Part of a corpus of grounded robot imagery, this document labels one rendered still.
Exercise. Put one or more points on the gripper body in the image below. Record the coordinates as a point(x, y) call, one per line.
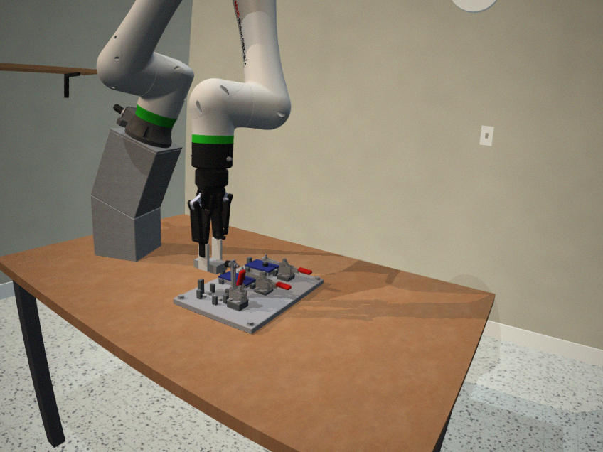
point(210, 183)

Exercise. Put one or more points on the blue rectangular block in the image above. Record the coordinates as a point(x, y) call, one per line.
point(246, 282)

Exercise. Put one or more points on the blue rectangular plate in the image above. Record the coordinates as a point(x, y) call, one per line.
point(257, 267)

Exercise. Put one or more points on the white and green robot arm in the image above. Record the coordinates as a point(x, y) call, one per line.
point(129, 64)

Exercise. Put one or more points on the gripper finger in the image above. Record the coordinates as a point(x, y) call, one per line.
point(219, 220)
point(200, 228)

